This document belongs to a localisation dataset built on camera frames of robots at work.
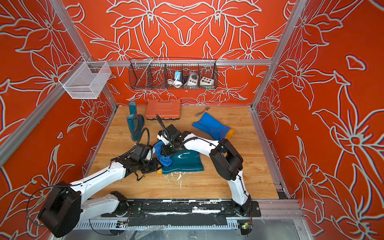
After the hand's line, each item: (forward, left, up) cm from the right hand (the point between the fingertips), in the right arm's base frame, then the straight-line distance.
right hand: (158, 154), depth 84 cm
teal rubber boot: (0, -17, -7) cm, 19 cm away
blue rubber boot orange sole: (+19, -37, -3) cm, 42 cm away
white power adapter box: (+39, -20, +24) cm, 50 cm away
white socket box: (+41, -28, +21) cm, 54 cm away
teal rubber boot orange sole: (+13, +13, +13) cm, 23 cm away
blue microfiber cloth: (-4, -5, 0) cm, 6 cm away
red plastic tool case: (+38, +2, -2) cm, 38 cm away
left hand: (-5, -2, -4) cm, 7 cm away
